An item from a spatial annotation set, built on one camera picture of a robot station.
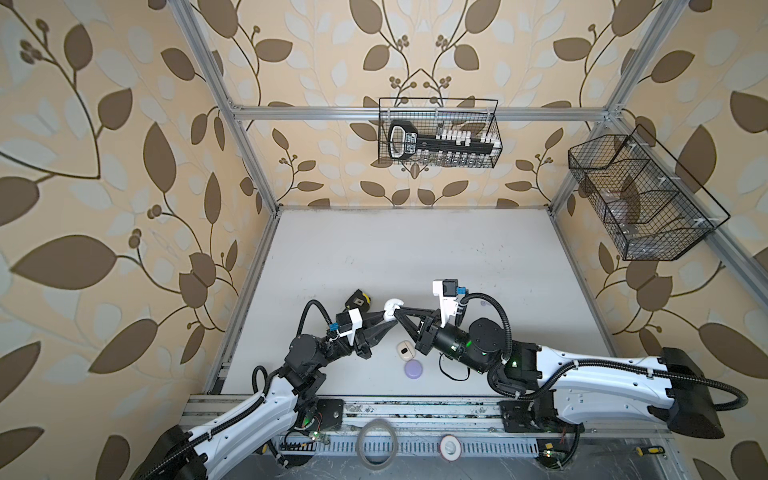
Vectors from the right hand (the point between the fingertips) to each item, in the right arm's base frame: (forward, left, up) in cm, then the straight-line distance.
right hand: (396, 317), depth 61 cm
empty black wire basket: (+24, -64, +6) cm, 68 cm away
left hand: (+1, +1, -3) cm, 3 cm away
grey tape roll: (-19, +6, -29) cm, 35 cm away
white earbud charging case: (+3, +1, 0) cm, 3 cm away
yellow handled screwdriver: (-22, -59, -28) cm, 69 cm away
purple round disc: (-2, -4, -28) cm, 29 cm away
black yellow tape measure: (+18, +12, -26) cm, 34 cm away
